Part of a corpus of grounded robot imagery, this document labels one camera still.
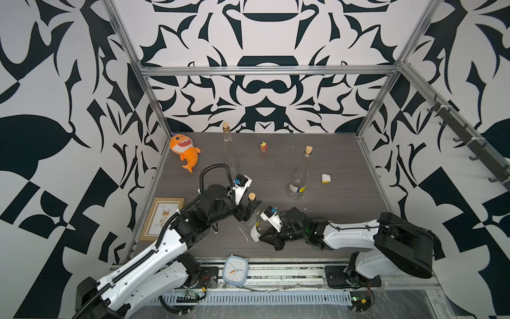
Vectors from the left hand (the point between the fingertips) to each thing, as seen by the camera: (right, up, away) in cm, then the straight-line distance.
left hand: (250, 191), depth 72 cm
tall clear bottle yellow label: (+21, +3, +16) cm, 26 cm away
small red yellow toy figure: (+6, +18, +36) cm, 41 cm away
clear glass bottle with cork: (-10, +11, +26) cm, 30 cm away
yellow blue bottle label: (+37, +2, +27) cm, 45 cm away
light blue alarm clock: (-5, -29, +1) cm, 29 cm away
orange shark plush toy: (-36, +18, +33) cm, 52 cm away
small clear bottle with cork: (+2, -9, +1) cm, 9 cm away
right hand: (+3, -19, +6) cm, 20 cm away
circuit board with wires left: (-20, -36, -3) cm, 41 cm away
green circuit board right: (+40, -38, -1) cm, 55 cm away
